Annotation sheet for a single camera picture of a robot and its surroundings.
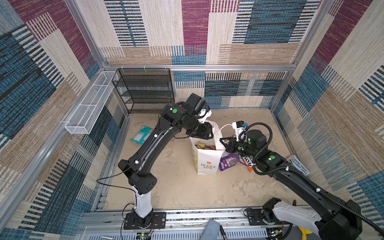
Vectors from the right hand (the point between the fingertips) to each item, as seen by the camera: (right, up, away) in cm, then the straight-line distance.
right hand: (220, 142), depth 74 cm
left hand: (-5, +5, -7) cm, 10 cm away
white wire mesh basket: (-65, +10, -4) cm, 66 cm away
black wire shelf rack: (-49, +33, +36) cm, 69 cm away
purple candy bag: (+9, -13, +16) cm, 22 cm away
